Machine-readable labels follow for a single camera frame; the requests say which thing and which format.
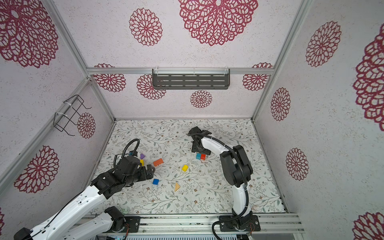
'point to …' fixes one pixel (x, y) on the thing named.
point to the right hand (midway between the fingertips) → (200, 148)
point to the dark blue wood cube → (155, 181)
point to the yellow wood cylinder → (185, 167)
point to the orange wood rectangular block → (158, 162)
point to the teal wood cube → (198, 156)
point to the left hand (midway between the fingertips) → (147, 173)
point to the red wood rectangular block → (203, 156)
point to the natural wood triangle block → (177, 187)
